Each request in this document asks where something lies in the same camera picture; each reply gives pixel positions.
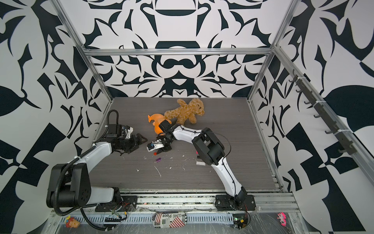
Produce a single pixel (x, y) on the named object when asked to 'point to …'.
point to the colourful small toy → (71, 222)
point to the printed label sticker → (169, 220)
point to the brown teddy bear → (195, 106)
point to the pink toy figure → (283, 218)
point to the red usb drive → (155, 153)
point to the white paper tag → (200, 163)
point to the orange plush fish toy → (158, 119)
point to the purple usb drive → (158, 160)
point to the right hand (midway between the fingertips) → (155, 145)
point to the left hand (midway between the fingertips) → (141, 141)
